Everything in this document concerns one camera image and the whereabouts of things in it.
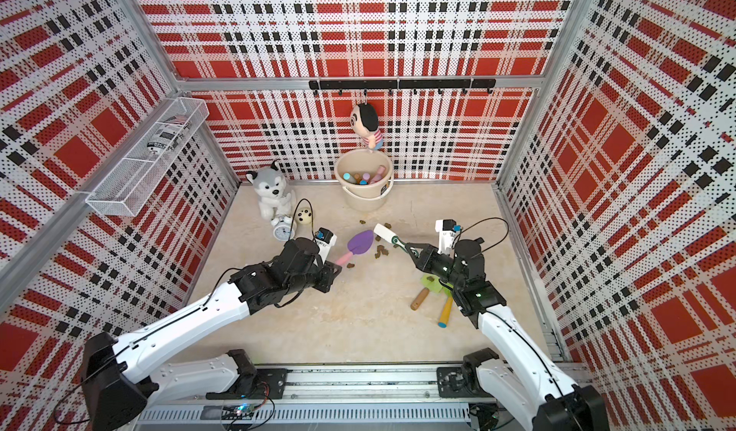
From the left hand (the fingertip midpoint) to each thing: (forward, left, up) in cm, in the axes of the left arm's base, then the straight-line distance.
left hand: (339, 267), depth 77 cm
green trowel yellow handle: (-10, -29, -15) cm, 34 cm away
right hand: (+4, -19, +4) cm, 20 cm away
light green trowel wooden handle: (-3, -23, -15) cm, 28 cm away
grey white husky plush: (+30, +27, -6) cm, 41 cm away
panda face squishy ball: (+29, +19, -14) cm, 37 cm away
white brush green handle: (+10, -14, +1) cm, 17 cm away
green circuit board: (-32, +23, -15) cm, 42 cm away
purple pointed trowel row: (+10, -5, -4) cm, 12 cm away
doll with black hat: (+43, -6, +17) cm, 47 cm away
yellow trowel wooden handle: (+37, -2, -1) cm, 37 cm away
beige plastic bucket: (+30, -6, -5) cm, 30 cm away
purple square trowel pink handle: (+37, -10, -2) cm, 39 cm away
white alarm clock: (+21, +24, -10) cm, 33 cm away
